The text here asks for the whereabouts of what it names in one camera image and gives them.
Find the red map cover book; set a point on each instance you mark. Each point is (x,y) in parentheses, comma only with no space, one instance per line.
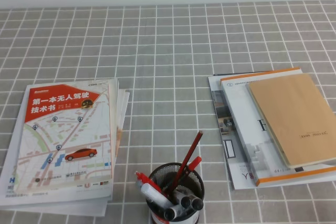
(68,137)

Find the red gel pen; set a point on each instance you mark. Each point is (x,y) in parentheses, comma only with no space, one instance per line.
(143,179)

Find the black mesh pen holder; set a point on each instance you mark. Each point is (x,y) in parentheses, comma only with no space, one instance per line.
(193,184)

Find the red pencil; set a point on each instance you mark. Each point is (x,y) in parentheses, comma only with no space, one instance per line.
(192,148)

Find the white magazine under red book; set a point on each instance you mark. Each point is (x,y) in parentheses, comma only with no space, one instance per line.
(9,197)

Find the white magazine under textbook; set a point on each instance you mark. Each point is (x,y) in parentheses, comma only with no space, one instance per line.
(239,169)

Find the tan classic note notebook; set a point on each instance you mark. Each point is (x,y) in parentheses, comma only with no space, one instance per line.
(300,121)

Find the white grey marker pen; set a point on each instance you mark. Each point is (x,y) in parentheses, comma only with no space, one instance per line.
(155,196)

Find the white orange striped textbook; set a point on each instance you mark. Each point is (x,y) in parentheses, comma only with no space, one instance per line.
(263,157)

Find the black capped marker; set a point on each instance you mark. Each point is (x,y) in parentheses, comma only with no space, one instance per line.
(196,203)
(174,212)
(182,199)

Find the red capped pen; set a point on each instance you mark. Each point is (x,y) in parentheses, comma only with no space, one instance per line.
(193,165)

